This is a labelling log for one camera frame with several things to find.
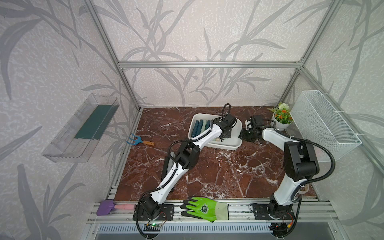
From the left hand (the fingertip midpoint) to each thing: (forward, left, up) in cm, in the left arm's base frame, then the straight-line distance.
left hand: (225, 134), depth 103 cm
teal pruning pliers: (+4, +18, +2) cm, 19 cm away
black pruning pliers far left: (-24, +38, 0) cm, 45 cm away
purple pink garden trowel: (-44, +66, -4) cm, 79 cm away
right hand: (-3, -8, +4) cm, 10 cm away
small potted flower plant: (+3, -34, +15) cm, 38 cm away
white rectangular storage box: (-10, -4, +3) cm, 11 cm away
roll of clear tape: (-37, -40, +1) cm, 54 cm away
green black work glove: (-46, +15, 0) cm, 48 cm away
